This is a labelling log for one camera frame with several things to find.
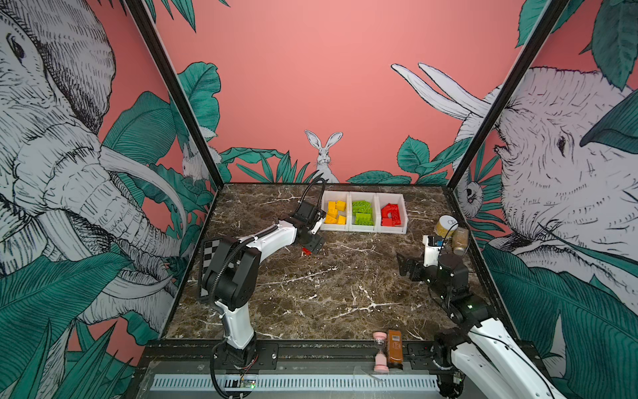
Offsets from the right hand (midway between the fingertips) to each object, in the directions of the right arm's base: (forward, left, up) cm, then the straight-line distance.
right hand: (409, 249), depth 79 cm
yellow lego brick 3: (+26, +25, -14) cm, 38 cm away
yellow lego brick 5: (+22, +21, -13) cm, 33 cm away
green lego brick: (+23, +11, -13) cm, 28 cm away
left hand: (+12, +32, -10) cm, 36 cm away
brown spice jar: (+14, -26, -13) cm, 32 cm away
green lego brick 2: (+29, +12, -13) cm, 34 cm away
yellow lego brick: (+29, +21, -12) cm, 38 cm away
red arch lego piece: (+26, -3, -14) cm, 30 cm away
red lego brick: (+8, +35, -15) cm, 39 cm away
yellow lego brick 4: (+23, +26, -14) cm, 37 cm away
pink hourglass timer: (-28, +10, -15) cm, 34 cm away
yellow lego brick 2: (+28, +25, -10) cm, 39 cm away
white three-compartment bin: (+25, +7, -11) cm, 28 cm away
